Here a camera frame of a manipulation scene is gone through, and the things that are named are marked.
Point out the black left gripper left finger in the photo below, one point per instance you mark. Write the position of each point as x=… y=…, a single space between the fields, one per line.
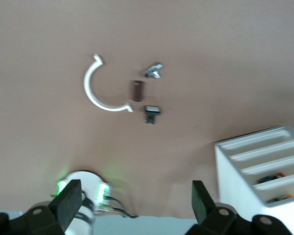
x=66 y=203

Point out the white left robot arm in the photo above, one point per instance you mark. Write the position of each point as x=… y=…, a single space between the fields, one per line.
x=83 y=178

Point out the black switch white face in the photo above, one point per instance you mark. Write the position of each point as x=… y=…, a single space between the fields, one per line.
x=152 y=109

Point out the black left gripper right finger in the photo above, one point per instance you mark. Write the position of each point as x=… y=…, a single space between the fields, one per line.
x=202 y=203

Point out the small orange black part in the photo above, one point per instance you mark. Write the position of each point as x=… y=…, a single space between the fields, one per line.
x=287 y=196

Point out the white curved plastic clamp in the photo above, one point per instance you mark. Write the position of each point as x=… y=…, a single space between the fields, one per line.
x=88 y=88

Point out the brown terminal block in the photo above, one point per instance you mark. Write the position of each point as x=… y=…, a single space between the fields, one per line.
x=138 y=90

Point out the brown table cover sheet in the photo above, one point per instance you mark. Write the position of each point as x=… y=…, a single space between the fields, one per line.
x=161 y=36

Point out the silver metal fitting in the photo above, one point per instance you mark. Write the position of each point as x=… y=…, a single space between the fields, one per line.
x=154 y=70

